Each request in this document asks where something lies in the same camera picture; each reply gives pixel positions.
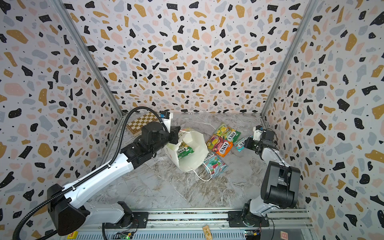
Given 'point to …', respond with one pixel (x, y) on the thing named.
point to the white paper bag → (195, 140)
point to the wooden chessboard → (136, 126)
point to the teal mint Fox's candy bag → (240, 144)
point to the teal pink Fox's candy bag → (213, 164)
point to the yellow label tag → (72, 236)
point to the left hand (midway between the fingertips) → (181, 126)
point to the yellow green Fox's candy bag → (229, 134)
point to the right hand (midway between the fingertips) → (247, 140)
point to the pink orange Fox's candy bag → (219, 145)
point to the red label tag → (283, 235)
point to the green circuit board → (123, 236)
